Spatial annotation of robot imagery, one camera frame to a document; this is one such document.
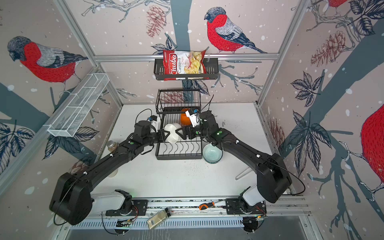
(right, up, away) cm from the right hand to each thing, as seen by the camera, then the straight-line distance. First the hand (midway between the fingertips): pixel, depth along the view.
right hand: (178, 132), depth 78 cm
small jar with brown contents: (-40, -9, +8) cm, 42 cm away
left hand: (-6, 0, +3) cm, 7 cm away
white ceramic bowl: (-3, -3, +5) cm, 7 cm away
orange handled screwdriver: (+15, -36, -5) cm, 39 cm away
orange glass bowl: (+1, +5, +26) cm, 27 cm away
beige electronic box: (-9, -38, -11) cm, 41 cm away
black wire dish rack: (-11, +16, +37) cm, 42 cm away
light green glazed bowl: (+19, -14, +7) cm, 24 cm away
